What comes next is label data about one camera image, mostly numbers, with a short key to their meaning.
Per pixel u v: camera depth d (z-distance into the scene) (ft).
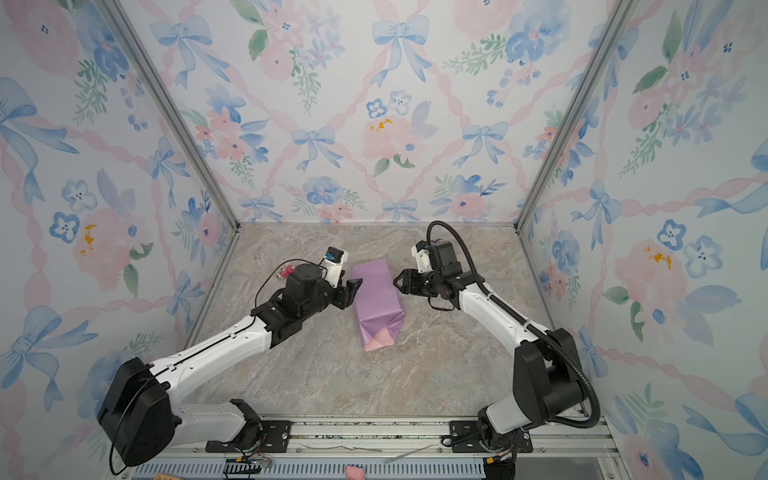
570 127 2.93
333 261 2.22
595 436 2.51
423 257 2.60
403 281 2.54
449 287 2.06
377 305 2.93
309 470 2.31
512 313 1.64
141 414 1.32
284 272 3.39
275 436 2.45
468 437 2.38
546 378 1.41
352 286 2.35
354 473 2.21
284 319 1.96
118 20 2.28
